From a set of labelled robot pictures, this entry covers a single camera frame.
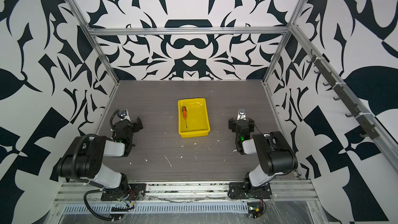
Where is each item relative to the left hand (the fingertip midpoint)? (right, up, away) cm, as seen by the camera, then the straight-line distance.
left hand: (129, 116), depth 92 cm
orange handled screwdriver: (+32, 0, +8) cm, 33 cm away
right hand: (+67, 0, +2) cm, 67 cm away
